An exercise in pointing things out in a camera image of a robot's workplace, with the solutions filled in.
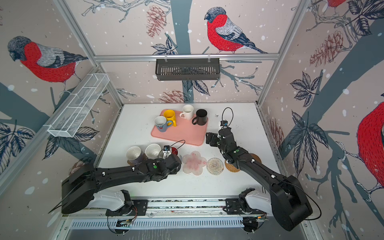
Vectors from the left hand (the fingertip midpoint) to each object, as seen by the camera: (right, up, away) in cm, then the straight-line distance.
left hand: (175, 166), depth 83 cm
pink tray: (+4, +17, +21) cm, 28 cm away
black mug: (+15, +27, +20) cm, 37 cm away
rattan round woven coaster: (+33, -2, +4) cm, 34 cm away
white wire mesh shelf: (-50, +27, -11) cm, 58 cm away
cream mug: (+6, +31, +21) cm, 38 cm away
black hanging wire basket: (+6, +63, +24) cm, 68 cm away
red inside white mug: (-1, +9, +2) cm, 9 cm away
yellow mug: (-7, +29, +21) cm, 36 cm away
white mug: (-15, +7, +5) cm, 17 cm away
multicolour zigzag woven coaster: (+23, -1, +5) cm, 24 cm away
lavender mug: (-26, +4, +7) cm, 27 cm away
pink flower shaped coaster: (+10, 0, +7) cm, 12 cm away
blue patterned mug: (-10, +23, +13) cm, 29 cm away
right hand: (+21, +17, +3) cm, 27 cm away
